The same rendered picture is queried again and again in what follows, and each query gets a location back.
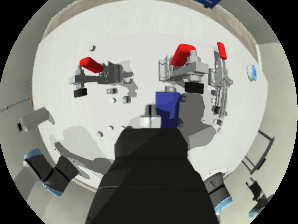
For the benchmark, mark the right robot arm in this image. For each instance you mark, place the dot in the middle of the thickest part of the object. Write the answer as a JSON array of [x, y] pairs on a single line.
[[221, 198]]

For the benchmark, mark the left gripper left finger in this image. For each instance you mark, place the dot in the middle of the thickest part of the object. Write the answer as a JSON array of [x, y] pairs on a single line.
[[145, 120]]

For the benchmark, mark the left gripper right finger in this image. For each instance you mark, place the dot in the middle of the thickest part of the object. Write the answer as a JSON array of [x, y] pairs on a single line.
[[155, 119]]

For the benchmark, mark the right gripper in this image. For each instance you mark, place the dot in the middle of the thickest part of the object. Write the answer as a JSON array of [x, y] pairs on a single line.
[[257, 191]]

